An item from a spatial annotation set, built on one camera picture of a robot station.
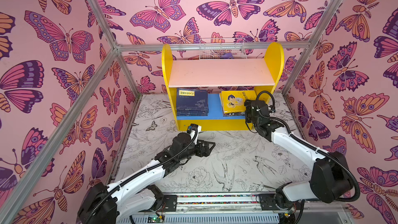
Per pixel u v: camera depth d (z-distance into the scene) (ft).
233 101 2.95
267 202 2.39
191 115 2.95
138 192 1.60
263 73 2.44
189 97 2.97
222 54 3.12
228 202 2.45
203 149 2.21
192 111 2.88
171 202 2.40
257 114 2.12
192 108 2.87
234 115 2.93
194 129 2.30
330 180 1.38
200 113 2.90
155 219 2.38
